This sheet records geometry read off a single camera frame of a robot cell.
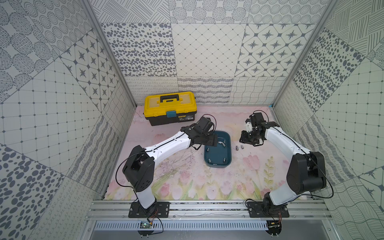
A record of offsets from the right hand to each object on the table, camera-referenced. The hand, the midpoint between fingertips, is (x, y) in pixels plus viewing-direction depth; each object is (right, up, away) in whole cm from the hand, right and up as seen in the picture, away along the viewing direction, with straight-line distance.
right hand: (243, 142), depth 89 cm
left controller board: (-54, -38, -17) cm, 68 cm away
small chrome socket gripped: (-2, -5, +7) cm, 9 cm away
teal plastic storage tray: (-14, -11, +8) cm, 19 cm away
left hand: (-19, +4, -5) cm, 20 cm away
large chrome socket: (+2, -5, +9) cm, 10 cm away
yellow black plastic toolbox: (-47, +22, +10) cm, 53 cm away
